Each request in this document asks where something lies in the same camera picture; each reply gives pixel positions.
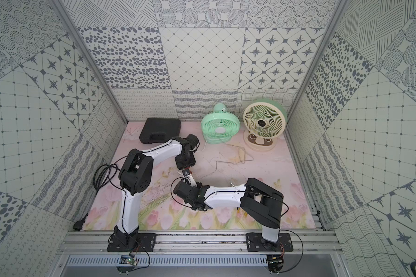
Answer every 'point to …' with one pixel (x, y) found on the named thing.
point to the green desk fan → (218, 127)
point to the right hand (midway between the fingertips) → (192, 187)
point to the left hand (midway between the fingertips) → (189, 164)
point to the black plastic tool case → (158, 130)
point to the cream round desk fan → (265, 120)
